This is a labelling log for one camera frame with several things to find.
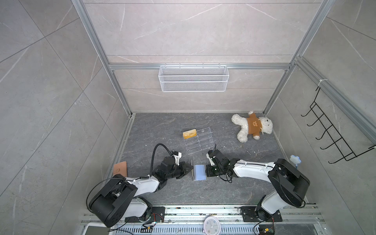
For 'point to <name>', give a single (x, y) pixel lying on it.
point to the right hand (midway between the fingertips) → (206, 172)
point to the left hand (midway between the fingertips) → (196, 166)
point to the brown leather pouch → (120, 168)
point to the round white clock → (212, 225)
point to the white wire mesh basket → (194, 79)
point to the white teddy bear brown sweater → (252, 125)
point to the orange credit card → (190, 133)
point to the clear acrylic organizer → (202, 141)
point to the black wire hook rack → (335, 137)
